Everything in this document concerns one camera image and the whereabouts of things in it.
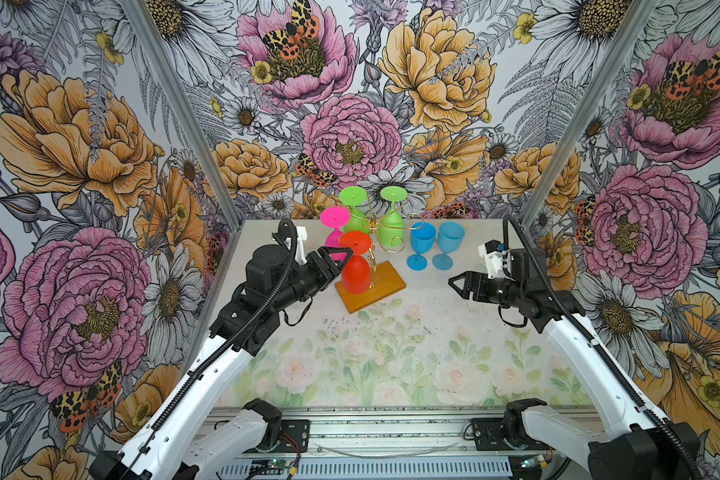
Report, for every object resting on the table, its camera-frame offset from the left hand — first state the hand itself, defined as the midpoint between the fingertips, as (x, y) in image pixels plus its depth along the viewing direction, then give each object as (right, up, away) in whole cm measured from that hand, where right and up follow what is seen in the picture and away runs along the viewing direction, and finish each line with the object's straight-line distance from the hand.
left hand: (349, 266), depth 66 cm
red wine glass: (+1, -2, +10) cm, 10 cm away
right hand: (+28, -7, +11) cm, 31 cm away
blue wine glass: (+21, +7, +31) cm, 38 cm away
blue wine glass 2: (+30, +8, +31) cm, 44 cm away
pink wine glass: (-4, +12, +10) cm, 16 cm away
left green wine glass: (0, +18, +16) cm, 24 cm away
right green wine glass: (+11, +9, +21) cm, 26 cm away
